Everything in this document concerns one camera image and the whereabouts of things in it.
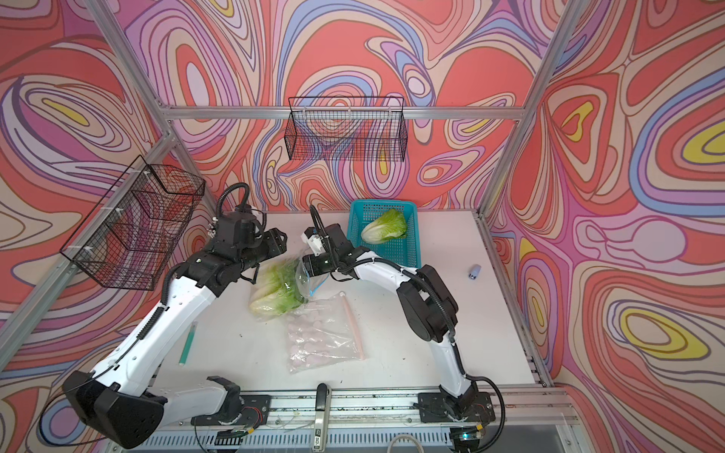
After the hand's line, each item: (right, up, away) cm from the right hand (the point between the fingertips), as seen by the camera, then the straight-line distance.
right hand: (302, 275), depth 88 cm
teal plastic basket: (+36, +8, +18) cm, 41 cm away
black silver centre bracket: (+9, -33, -19) cm, 39 cm away
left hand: (-2, +12, -13) cm, 17 cm away
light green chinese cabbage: (+29, +16, +17) cm, 37 cm away
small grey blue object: (+59, 0, +11) cm, 60 cm away
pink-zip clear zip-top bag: (+7, -17, -2) cm, 19 cm away
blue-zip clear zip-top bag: (+1, -4, +3) cm, 5 cm away
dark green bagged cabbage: (-7, -5, -2) cm, 9 cm away
